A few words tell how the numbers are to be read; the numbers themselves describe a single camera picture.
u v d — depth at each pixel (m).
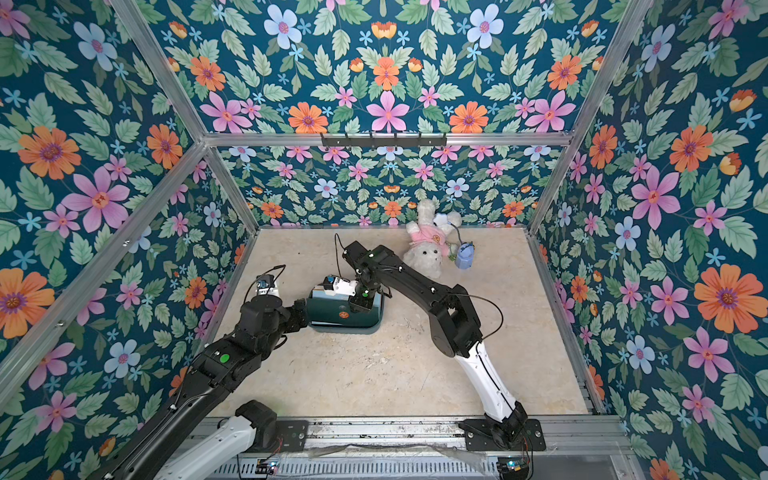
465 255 1.03
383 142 0.94
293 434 0.74
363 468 0.70
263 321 0.54
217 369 0.50
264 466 0.72
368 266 0.67
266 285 0.64
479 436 0.72
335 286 0.79
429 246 1.01
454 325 0.56
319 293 0.95
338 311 0.88
